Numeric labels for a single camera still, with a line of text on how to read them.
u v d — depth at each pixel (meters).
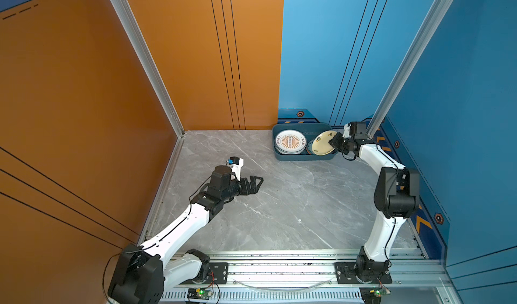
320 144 1.02
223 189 0.64
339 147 0.88
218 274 0.74
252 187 0.72
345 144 0.83
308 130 1.18
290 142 1.09
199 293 0.71
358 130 0.77
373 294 0.71
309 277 0.75
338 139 0.89
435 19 0.76
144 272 0.40
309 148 1.08
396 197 0.53
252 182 0.72
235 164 0.73
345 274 0.72
